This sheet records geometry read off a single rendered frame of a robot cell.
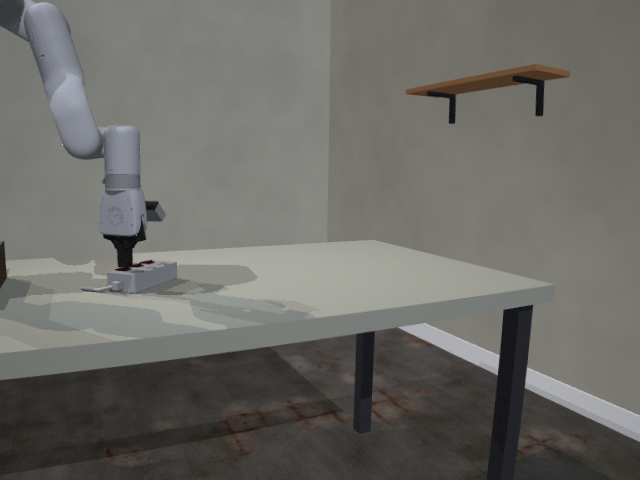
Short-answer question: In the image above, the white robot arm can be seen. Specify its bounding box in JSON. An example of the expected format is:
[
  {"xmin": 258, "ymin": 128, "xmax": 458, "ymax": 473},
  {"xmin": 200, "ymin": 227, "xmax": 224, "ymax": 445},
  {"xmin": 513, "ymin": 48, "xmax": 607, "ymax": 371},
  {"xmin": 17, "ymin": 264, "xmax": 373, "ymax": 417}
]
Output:
[{"xmin": 0, "ymin": 0, "xmax": 140, "ymax": 188}]

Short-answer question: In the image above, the white power strip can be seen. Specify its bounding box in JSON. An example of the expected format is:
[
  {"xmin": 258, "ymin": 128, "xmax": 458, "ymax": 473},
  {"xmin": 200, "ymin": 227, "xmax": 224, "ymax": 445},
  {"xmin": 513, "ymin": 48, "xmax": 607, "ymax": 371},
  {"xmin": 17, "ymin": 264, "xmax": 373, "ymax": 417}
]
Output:
[{"xmin": 81, "ymin": 260, "xmax": 177, "ymax": 294}]

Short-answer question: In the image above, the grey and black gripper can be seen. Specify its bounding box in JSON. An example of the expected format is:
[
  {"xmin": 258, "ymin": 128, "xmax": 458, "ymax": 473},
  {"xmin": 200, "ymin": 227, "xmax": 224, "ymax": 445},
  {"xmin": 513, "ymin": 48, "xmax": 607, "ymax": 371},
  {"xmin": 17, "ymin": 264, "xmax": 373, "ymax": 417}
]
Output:
[{"xmin": 99, "ymin": 187, "xmax": 147, "ymax": 268}]

